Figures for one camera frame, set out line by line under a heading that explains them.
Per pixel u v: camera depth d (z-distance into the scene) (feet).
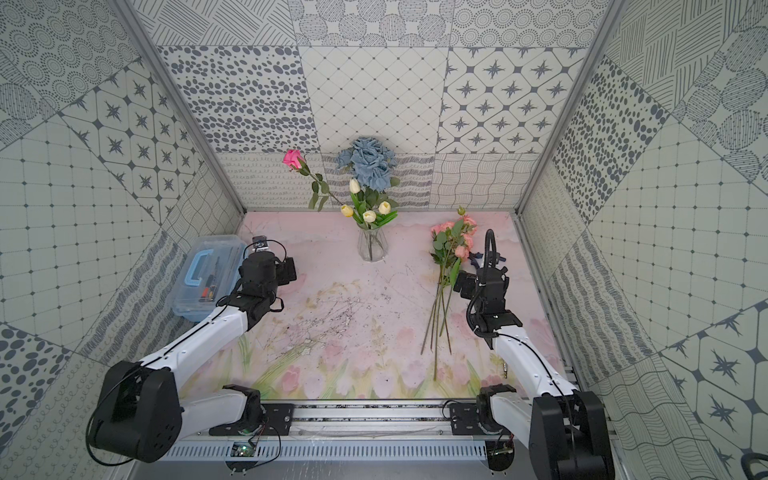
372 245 3.32
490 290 2.11
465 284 2.56
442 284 3.16
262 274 2.15
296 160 2.56
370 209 3.01
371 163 2.76
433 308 3.06
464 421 2.43
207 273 2.98
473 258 3.45
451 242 3.40
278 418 2.41
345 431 2.41
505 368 2.68
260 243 2.42
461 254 3.29
